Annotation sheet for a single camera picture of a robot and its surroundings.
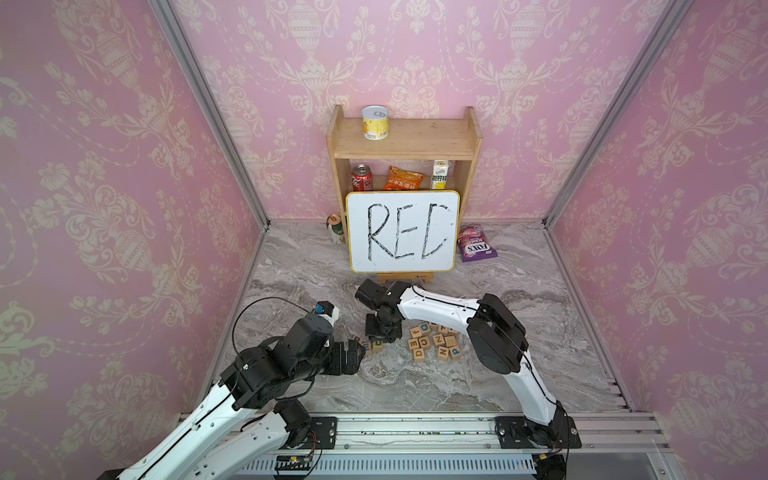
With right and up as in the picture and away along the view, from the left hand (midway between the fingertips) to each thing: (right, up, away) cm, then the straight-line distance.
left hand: (352, 354), depth 69 cm
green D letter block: (+5, -4, +18) cm, 19 cm away
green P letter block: (+21, +8, -9) cm, 25 cm away
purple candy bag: (+39, +26, +41) cm, 62 cm away
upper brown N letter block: (+23, -2, +19) cm, 30 cm away
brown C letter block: (+19, -3, +19) cm, 27 cm away
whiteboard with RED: (+13, +30, +26) cm, 41 cm away
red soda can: (0, +46, +21) cm, 50 cm away
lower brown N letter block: (+24, -5, +16) cm, 29 cm away
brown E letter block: (+15, -3, +18) cm, 24 cm away
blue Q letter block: (+19, 0, +21) cm, 28 cm away
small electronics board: (-15, -28, +4) cm, 33 cm away
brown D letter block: (+17, -6, +16) cm, 24 cm away
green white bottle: (-11, +33, +37) cm, 51 cm away
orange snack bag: (+12, +48, +30) cm, 58 cm away
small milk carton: (+24, +47, +21) cm, 57 cm away
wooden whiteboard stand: (+20, +15, +32) cm, 41 cm away
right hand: (+3, -3, +19) cm, 20 cm away
